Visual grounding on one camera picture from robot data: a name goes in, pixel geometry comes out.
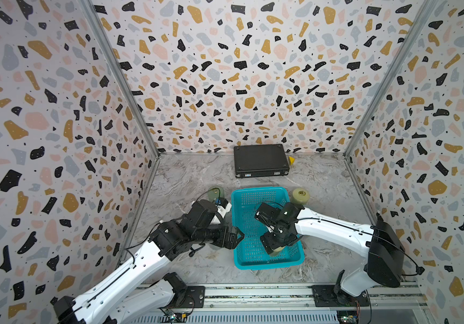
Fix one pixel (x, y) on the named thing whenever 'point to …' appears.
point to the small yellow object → (291, 160)
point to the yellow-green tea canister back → (300, 196)
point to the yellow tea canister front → (276, 251)
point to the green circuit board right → (347, 316)
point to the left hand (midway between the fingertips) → (236, 233)
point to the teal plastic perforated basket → (251, 253)
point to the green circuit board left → (176, 317)
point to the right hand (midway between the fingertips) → (272, 246)
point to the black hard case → (259, 160)
